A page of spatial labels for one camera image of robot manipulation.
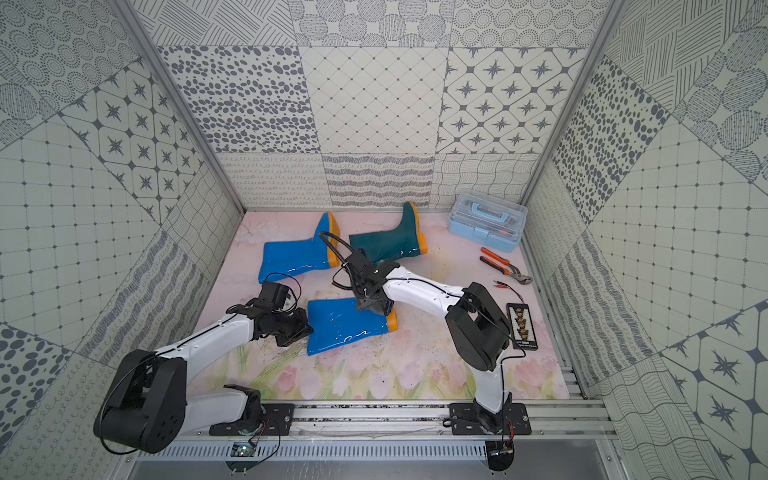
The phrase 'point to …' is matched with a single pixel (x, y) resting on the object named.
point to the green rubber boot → (405, 239)
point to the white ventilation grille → (315, 451)
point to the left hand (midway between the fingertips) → (320, 330)
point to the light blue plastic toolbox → (491, 221)
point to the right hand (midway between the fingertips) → (376, 291)
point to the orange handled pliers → (511, 270)
